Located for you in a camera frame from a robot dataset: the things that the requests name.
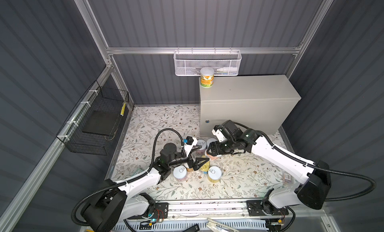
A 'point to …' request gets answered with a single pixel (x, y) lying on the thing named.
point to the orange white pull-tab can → (211, 157)
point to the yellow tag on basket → (123, 109)
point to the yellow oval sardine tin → (206, 167)
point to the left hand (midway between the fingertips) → (205, 153)
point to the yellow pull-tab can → (214, 173)
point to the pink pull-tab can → (203, 143)
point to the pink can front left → (180, 173)
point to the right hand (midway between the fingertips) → (213, 152)
